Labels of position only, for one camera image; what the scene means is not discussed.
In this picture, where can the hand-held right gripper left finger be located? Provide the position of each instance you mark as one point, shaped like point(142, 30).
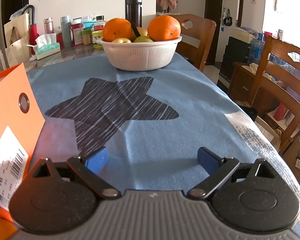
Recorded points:
point(98, 161)

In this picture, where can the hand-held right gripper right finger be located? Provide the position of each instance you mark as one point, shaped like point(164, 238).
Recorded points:
point(207, 160)

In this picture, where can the orange cardboard box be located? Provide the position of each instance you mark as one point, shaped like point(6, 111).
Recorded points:
point(12, 100)

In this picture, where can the blue star-printed tablecloth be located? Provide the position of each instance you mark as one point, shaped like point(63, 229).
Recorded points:
point(165, 142)

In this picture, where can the low wooden cabinet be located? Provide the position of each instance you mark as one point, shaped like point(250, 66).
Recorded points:
point(242, 85)

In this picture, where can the brown cardboard carton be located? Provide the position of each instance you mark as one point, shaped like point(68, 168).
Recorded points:
point(298, 155)

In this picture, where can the wooden chair with cutout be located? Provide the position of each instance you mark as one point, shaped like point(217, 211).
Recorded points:
point(200, 40)
point(272, 85)

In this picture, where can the black stacked boxes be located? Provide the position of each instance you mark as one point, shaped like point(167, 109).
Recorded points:
point(236, 55)

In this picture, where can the white perforated plastic basket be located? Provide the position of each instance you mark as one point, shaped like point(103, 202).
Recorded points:
point(140, 55)

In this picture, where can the blue water jug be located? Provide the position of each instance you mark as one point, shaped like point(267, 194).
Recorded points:
point(257, 50)

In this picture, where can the green cartoon mug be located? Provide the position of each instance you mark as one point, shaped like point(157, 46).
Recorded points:
point(97, 40)

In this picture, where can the yellow apple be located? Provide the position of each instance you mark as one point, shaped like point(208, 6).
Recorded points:
point(142, 31)
point(121, 40)
point(143, 39)

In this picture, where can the green tissue box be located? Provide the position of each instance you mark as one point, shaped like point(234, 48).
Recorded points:
point(48, 48)

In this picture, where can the small lidded jar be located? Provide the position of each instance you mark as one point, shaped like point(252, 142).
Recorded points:
point(86, 38)

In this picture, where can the red food packet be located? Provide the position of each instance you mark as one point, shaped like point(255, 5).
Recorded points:
point(76, 33)

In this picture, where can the large orange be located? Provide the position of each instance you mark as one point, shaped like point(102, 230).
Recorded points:
point(163, 28)
point(117, 29)

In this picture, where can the grey metal bottle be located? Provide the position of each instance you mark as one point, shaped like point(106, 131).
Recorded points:
point(66, 31)

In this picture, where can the dark curved stem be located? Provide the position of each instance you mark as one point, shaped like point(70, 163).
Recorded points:
point(135, 30)

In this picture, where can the black-lidded clear bottle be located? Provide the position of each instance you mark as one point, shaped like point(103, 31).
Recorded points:
point(99, 24)

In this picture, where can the teal plastic container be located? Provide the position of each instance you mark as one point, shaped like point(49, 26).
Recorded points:
point(88, 23)

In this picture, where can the dark hanging handbag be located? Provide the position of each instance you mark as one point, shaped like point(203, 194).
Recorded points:
point(227, 20)

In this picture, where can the red folded umbrella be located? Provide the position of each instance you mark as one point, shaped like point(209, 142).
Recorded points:
point(33, 33)

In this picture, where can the pink tumbler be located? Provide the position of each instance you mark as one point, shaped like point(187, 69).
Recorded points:
point(48, 26)

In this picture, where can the beige paper bag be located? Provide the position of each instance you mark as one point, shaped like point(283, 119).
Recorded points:
point(16, 42)

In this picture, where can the black thermos flask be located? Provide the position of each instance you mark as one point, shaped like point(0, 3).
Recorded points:
point(133, 7)

